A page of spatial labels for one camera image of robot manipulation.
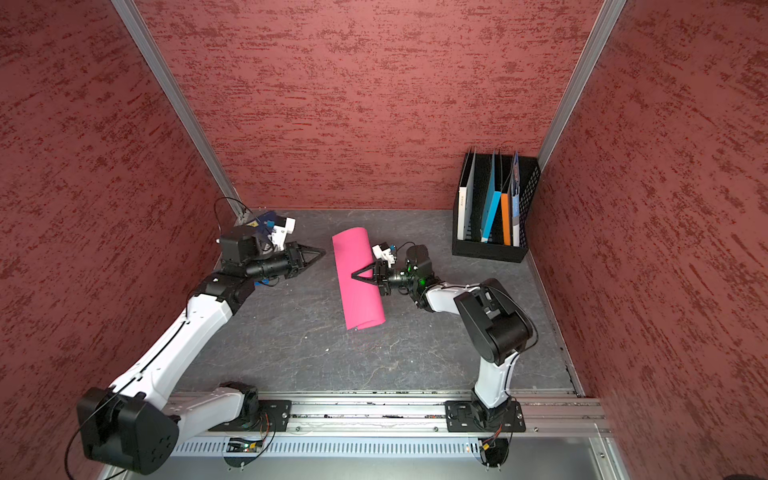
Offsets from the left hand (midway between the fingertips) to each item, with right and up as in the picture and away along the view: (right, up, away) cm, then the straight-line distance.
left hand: (324, 259), depth 72 cm
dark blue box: (-33, +12, +42) cm, 55 cm away
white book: (+38, +18, +15) cm, 45 cm away
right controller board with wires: (+41, -45, -4) cm, 61 cm away
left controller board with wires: (-21, -48, 0) cm, 53 cm away
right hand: (+7, -8, +8) cm, 13 cm away
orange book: (+53, +11, +21) cm, 58 cm away
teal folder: (+47, +15, +17) cm, 53 cm away
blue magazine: (+54, +19, +15) cm, 59 cm away
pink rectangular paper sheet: (+9, -11, +5) cm, 15 cm away
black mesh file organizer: (+48, +2, +40) cm, 62 cm away
